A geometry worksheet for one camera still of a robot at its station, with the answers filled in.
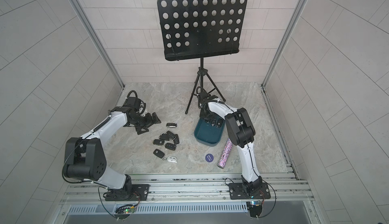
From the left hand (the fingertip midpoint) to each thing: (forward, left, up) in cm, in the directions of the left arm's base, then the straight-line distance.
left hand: (158, 122), depth 87 cm
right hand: (+9, -28, -8) cm, 31 cm away
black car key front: (-15, -2, -7) cm, 17 cm away
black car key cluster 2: (-5, -7, -6) cm, 10 cm away
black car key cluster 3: (-8, -11, -6) cm, 15 cm away
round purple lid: (-17, -30, -8) cm, 35 cm away
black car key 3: (+3, -37, -5) cm, 37 cm away
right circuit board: (-40, -50, -7) cm, 64 cm away
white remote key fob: (-19, -9, -7) cm, 22 cm away
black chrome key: (+2, -6, -6) cm, 9 cm away
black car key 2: (-12, -8, -6) cm, 15 cm away
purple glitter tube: (-16, -38, -4) cm, 42 cm away
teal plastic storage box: (-4, -28, -7) cm, 30 cm away
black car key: (-9, 0, -7) cm, 11 cm away
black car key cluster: (-6, -3, -6) cm, 9 cm away
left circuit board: (-42, +9, -7) cm, 43 cm away
